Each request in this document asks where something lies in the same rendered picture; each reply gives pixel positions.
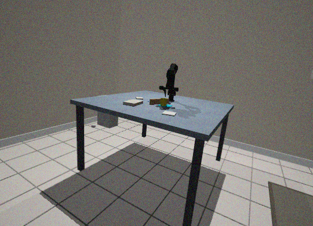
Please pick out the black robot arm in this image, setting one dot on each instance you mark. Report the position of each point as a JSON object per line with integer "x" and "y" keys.
{"x": 171, "y": 77}

